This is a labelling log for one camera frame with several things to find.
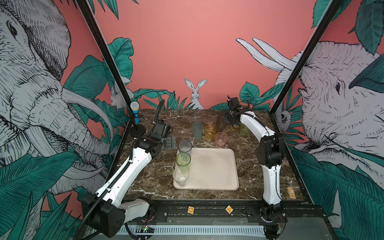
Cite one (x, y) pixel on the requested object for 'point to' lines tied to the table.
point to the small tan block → (291, 193)
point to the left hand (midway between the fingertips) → (165, 139)
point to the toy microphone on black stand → (138, 130)
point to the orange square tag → (191, 210)
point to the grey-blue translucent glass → (185, 146)
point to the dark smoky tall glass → (220, 124)
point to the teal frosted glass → (197, 129)
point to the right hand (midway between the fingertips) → (225, 117)
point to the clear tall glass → (180, 174)
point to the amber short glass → (210, 131)
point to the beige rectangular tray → (212, 169)
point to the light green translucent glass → (183, 159)
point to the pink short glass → (221, 139)
